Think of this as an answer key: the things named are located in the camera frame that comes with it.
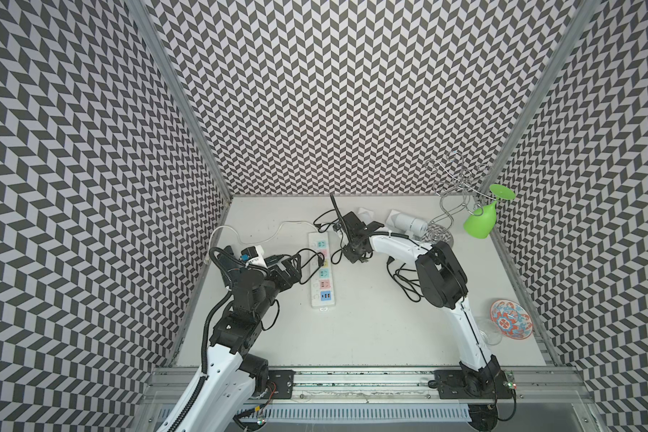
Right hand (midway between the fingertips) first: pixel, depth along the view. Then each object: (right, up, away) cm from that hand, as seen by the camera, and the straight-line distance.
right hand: (354, 252), depth 101 cm
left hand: (-20, 0, -24) cm, 31 cm away
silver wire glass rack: (+30, +22, -20) cm, 43 cm away
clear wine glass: (+40, -22, -20) cm, 50 cm away
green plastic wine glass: (+39, +11, -18) cm, 44 cm away
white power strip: (-12, -5, -8) cm, 15 cm away
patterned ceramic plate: (+49, -19, -17) cm, 55 cm away
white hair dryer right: (+23, +9, -2) cm, 25 cm away
